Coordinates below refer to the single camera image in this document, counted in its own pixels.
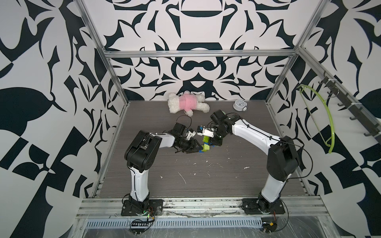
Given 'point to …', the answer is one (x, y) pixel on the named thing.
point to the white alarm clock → (240, 105)
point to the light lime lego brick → (205, 148)
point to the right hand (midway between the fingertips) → (210, 137)
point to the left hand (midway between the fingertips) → (199, 147)
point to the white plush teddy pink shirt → (187, 102)
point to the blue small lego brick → (200, 151)
